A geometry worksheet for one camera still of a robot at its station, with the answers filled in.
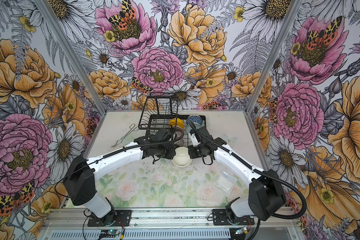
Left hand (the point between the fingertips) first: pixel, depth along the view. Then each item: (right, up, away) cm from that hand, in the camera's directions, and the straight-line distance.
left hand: (172, 157), depth 83 cm
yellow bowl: (+2, +19, +1) cm, 20 cm away
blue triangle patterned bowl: (+14, +22, +28) cm, 39 cm away
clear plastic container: (+31, -15, +4) cm, 35 cm away
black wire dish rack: (-10, +27, +26) cm, 39 cm away
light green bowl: (+10, +16, +20) cm, 27 cm away
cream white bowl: (+5, -1, +1) cm, 6 cm away
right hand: (+10, 0, -1) cm, 10 cm away
